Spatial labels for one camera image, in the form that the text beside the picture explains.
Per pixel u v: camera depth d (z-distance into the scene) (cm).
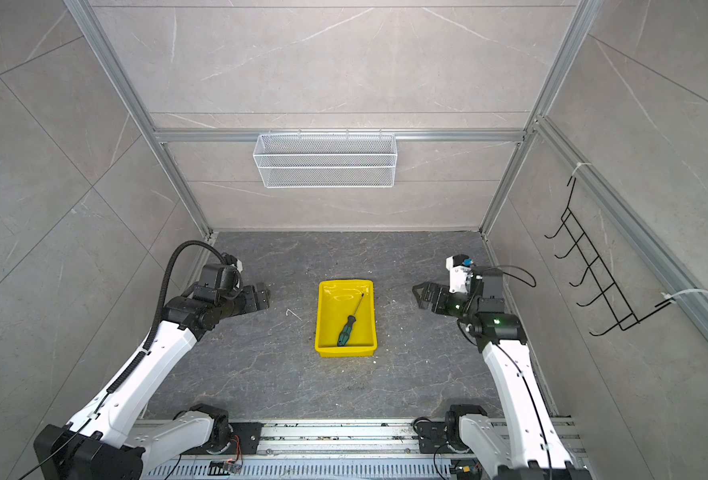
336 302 99
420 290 68
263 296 71
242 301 70
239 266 73
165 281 54
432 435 73
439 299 65
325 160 101
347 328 90
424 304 67
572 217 76
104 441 38
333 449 73
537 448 39
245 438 74
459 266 66
